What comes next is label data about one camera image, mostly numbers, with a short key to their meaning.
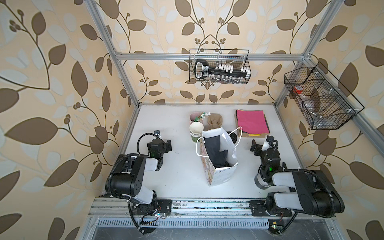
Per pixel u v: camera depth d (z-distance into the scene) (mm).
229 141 739
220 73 845
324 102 735
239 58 911
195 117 1046
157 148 726
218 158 768
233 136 714
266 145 773
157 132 839
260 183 776
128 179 450
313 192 433
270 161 668
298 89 884
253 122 1029
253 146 825
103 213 737
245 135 994
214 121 1083
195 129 930
